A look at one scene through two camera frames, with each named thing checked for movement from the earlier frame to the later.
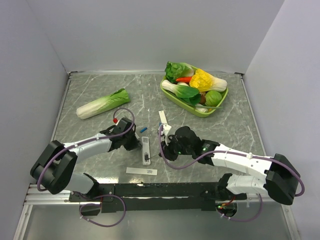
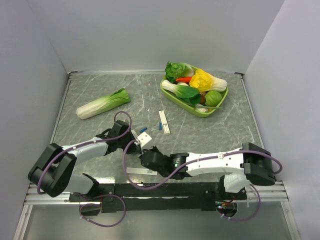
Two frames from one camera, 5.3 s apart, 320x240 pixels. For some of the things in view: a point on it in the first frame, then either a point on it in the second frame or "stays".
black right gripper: [167, 149] -> [154, 148]
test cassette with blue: [163, 117] stays
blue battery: [143, 129] stays
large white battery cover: [141, 171] stays
